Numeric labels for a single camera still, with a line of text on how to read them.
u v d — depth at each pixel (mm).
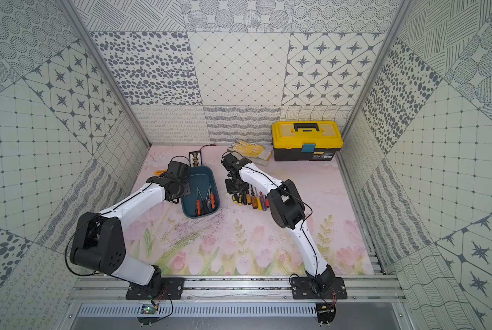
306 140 1018
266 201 980
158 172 1074
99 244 437
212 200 953
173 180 708
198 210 903
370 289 759
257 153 1148
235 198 971
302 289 735
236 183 859
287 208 616
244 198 978
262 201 976
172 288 733
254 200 975
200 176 1012
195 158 1129
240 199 968
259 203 954
